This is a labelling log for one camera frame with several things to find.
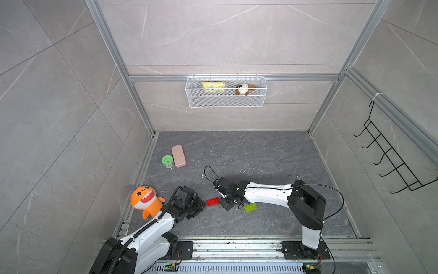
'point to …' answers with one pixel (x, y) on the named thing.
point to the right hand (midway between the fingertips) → (226, 200)
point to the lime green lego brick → (250, 208)
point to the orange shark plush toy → (145, 198)
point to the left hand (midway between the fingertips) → (206, 202)
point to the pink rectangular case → (179, 156)
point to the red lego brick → (213, 202)
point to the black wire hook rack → (409, 179)
